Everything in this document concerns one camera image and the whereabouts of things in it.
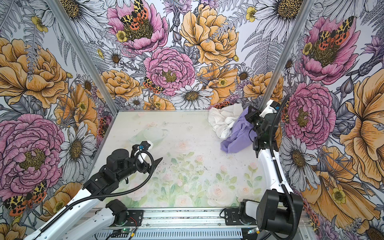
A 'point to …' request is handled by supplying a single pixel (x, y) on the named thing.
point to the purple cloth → (243, 135)
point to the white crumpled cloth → (222, 119)
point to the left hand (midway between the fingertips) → (153, 156)
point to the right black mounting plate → (232, 217)
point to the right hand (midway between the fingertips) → (246, 109)
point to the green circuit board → (121, 233)
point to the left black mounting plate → (135, 217)
